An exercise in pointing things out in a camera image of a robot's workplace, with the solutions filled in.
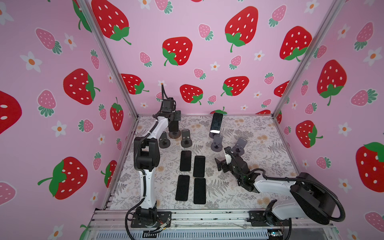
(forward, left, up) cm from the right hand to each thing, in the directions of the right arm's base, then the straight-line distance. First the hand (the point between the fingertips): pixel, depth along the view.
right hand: (221, 155), depth 87 cm
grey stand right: (+9, -12, -5) cm, 16 cm away
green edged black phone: (+25, +4, +1) cm, 25 cm away
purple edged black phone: (-19, +21, -9) cm, 29 cm away
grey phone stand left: (+13, +25, -8) cm, 29 cm away
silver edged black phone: (-19, +11, -10) cm, 24 cm away
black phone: (+19, +34, +1) cm, 39 cm away
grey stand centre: (+10, +3, -4) cm, 12 cm away
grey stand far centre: (+24, +7, -10) cm, 27 cm away
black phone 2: (-1, +23, -10) cm, 25 cm away
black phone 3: (-5, +13, -10) cm, 18 cm away
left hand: (+26, +34, +7) cm, 43 cm away
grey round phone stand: (+10, +39, -6) cm, 41 cm away
